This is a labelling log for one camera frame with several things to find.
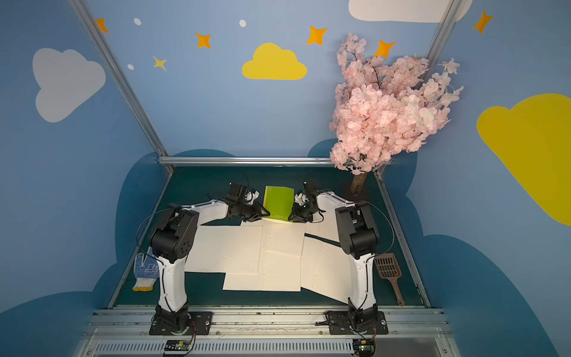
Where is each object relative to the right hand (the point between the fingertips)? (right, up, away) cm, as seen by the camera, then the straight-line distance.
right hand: (292, 217), depth 100 cm
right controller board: (+24, -40, -27) cm, 54 cm away
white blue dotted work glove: (-57, -20, -16) cm, 62 cm away
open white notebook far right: (+16, -5, -2) cm, 17 cm away
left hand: (-10, +2, -1) cm, 11 cm away
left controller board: (-39, -39, -28) cm, 62 cm away
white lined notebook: (-15, -8, -4) cm, 17 cm away
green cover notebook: (-7, +7, +8) cm, 12 cm away
